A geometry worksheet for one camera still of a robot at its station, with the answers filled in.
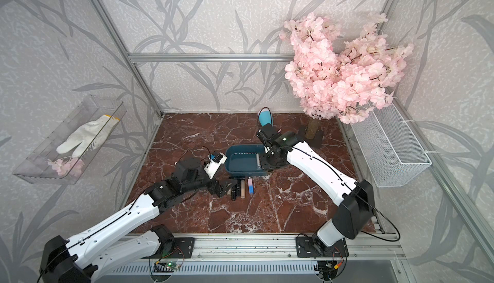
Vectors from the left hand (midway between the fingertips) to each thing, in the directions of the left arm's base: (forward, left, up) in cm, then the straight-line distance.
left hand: (229, 176), depth 74 cm
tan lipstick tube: (+1, -4, -17) cm, 17 cm away
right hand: (+6, -15, -1) cm, 16 cm away
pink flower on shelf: (-4, +49, +15) cm, 51 cm away
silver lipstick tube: (+17, -11, -16) cm, 26 cm away
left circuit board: (-28, +23, -20) cm, 41 cm away
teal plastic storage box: (+18, -4, -20) cm, 27 cm away
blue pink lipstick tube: (+3, -8, -16) cm, 18 cm away
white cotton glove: (+8, +49, +15) cm, 52 cm away
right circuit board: (-29, -37, -19) cm, 51 cm away
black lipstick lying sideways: (+7, -1, -16) cm, 18 cm away
